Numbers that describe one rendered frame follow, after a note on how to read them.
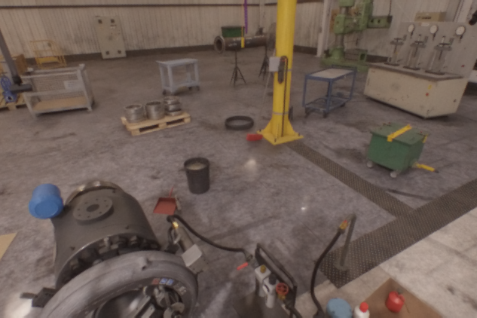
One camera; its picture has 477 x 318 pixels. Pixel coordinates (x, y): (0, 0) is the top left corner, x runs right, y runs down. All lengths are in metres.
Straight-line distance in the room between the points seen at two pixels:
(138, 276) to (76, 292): 0.23
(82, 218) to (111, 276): 0.54
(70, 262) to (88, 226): 0.20
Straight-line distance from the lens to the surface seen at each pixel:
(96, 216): 1.69
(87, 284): 1.31
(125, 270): 1.29
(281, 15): 4.22
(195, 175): 3.04
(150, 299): 1.52
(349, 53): 11.82
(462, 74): 6.68
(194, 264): 1.45
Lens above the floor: 1.90
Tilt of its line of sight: 29 degrees down
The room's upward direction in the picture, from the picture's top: 1 degrees counter-clockwise
